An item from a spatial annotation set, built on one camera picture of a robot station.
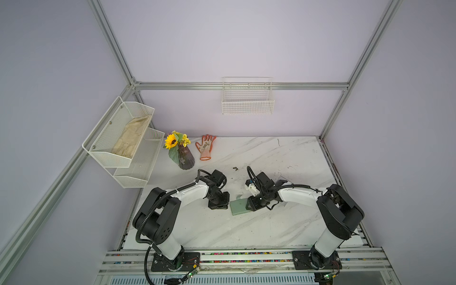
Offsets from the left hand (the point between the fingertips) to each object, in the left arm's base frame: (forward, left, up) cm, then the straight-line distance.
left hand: (227, 208), depth 87 cm
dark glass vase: (+26, +23, +8) cm, 36 cm away
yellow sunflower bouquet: (+25, +25, +24) cm, 43 cm away
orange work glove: (+40, +14, +2) cm, 43 cm away
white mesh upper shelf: (+19, +50, +29) cm, 61 cm away
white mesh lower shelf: (+14, +46, +10) cm, 49 cm away
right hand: (0, -10, -1) cm, 10 cm away
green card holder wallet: (+2, -6, -2) cm, 6 cm away
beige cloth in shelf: (+19, +44, +28) cm, 56 cm away
